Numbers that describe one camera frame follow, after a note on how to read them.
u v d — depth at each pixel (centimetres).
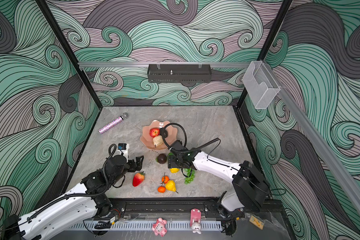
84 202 51
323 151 52
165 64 92
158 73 92
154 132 96
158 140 93
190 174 66
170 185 78
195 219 71
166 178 81
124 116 110
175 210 74
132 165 69
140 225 70
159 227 66
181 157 62
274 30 78
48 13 73
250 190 42
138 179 80
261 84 78
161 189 78
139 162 70
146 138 98
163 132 98
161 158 87
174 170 83
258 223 68
